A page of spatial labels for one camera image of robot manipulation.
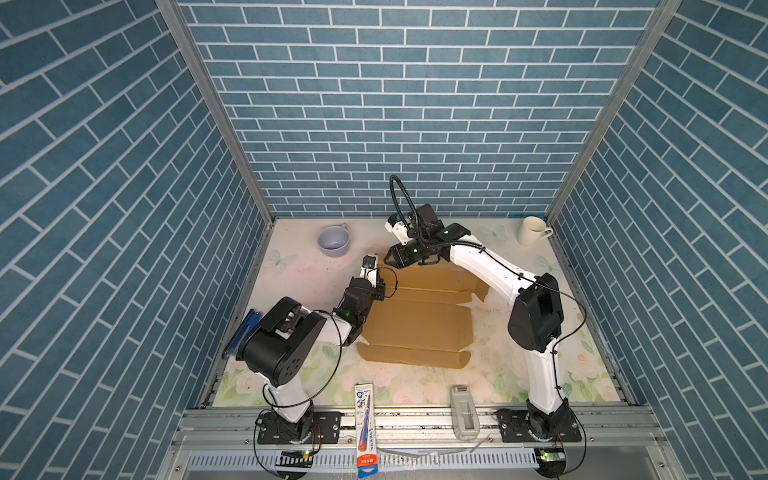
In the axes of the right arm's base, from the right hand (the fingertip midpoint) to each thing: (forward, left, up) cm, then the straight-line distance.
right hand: (391, 259), depth 88 cm
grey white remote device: (-37, -21, -13) cm, 44 cm away
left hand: (0, +2, -6) cm, 7 cm away
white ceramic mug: (+23, -48, -7) cm, 54 cm away
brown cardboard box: (-11, -11, -16) cm, 22 cm away
